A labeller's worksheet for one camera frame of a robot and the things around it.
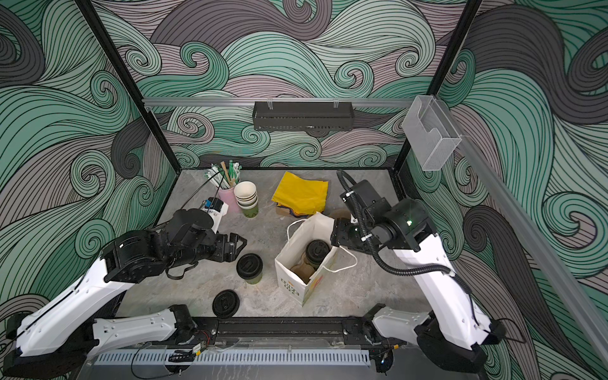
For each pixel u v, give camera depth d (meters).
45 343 0.36
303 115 0.96
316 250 0.79
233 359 0.76
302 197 1.04
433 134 0.81
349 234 0.53
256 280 0.81
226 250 0.53
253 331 0.74
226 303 0.77
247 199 0.89
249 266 0.76
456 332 0.35
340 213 1.00
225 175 0.95
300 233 0.72
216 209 0.54
